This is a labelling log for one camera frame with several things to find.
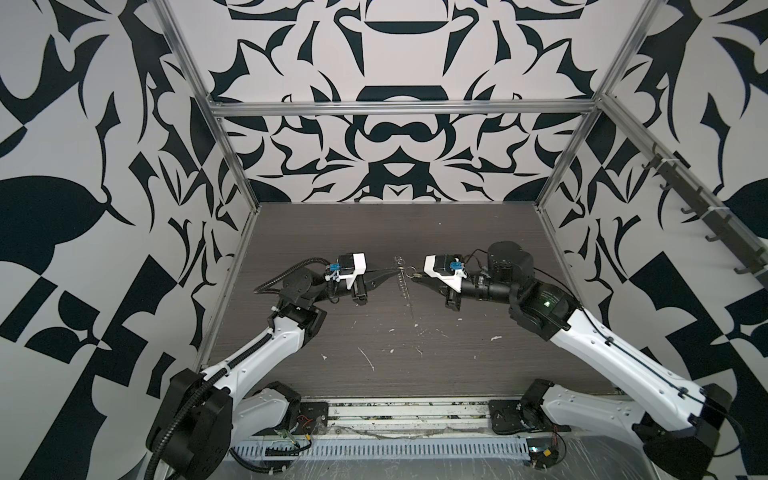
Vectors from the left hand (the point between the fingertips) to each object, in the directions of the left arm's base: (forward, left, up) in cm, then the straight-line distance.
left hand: (399, 260), depth 61 cm
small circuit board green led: (-31, -33, -36) cm, 57 cm away
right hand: (-2, -4, -3) cm, 5 cm away
